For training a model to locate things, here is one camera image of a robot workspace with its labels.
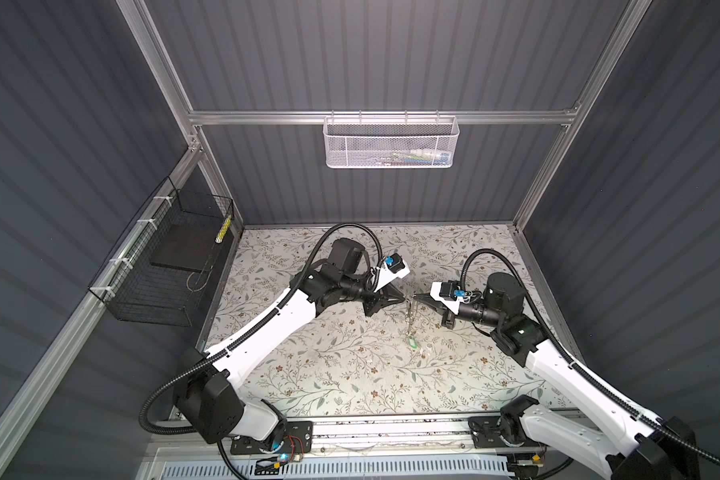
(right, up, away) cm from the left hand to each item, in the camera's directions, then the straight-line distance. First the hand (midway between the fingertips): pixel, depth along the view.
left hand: (401, 294), depth 72 cm
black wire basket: (-60, +6, 0) cm, 60 cm away
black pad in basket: (-54, +12, +3) cm, 56 cm away
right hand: (+5, 0, -1) cm, 5 cm away
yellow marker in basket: (-48, +15, +9) cm, 51 cm away
